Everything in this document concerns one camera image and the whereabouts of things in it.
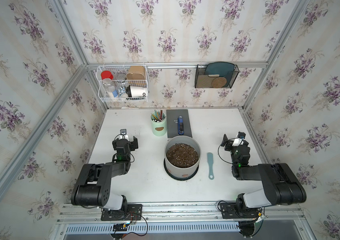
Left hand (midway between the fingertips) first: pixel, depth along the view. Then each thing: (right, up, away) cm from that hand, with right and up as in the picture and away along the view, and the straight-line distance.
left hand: (128, 138), depth 92 cm
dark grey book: (+28, +14, +16) cm, 35 cm away
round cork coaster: (+59, +37, +5) cm, 69 cm away
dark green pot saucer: (+31, -21, -11) cm, 39 cm away
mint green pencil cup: (+19, +9, +1) cm, 21 cm away
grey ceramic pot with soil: (+33, -8, -8) cm, 35 cm away
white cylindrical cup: (+5, +29, 0) cm, 30 cm away
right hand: (+65, +1, -3) cm, 65 cm away
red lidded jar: (-14, +40, 0) cm, 42 cm away
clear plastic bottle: (-12, +31, -2) cm, 34 cm away
